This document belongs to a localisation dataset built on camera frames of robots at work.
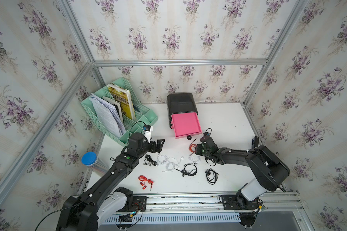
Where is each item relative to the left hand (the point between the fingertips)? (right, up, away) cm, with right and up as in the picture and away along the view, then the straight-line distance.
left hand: (159, 140), depth 81 cm
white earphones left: (+1, -14, +8) cm, 16 cm away
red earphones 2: (-9, -23, +1) cm, 25 cm away
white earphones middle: (+7, -15, +7) cm, 18 cm away
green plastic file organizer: (-28, +18, +12) cm, 35 cm away
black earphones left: (-8, -14, +7) cm, 17 cm away
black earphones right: (+30, -21, +1) cm, 37 cm away
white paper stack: (-28, +14, -3) cm, 32 cm away
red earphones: (+21, -7, +14) cm, 26 cm away
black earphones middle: (+18, -18, +3) cm, 25 cm away
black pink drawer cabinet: (+12, +23, +18) cm, 31 cm away
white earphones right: (+21, -13, +9) cm, 27 cm away
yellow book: (-25, +27, +12) cm, 39 cm away
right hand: (+23, -8, +13) cm, 28 cm away
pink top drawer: (+16, +8, +10) cm, 21 cm away
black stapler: (+62, -4, +13) cm, 64 cm away
